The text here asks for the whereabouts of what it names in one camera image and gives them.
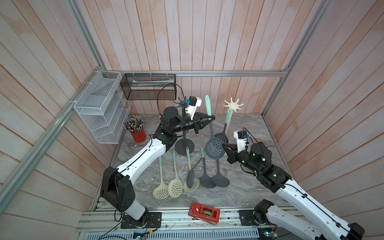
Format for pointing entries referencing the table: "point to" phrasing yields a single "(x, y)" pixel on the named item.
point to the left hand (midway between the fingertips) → (213, 120)
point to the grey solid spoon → (190, 176)
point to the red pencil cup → (134, 123)
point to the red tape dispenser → (208, 214)
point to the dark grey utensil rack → (180, 146)
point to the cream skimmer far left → (162, 191)
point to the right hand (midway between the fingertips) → (222, 144)
